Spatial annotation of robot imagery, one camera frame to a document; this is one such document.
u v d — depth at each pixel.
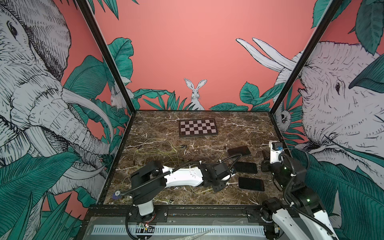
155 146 1.00
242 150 1.00
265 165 0.61
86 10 0.70
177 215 0.75
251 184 0.85
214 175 0.62
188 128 1.07
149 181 0.41
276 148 0.56
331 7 0.70
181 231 0.70
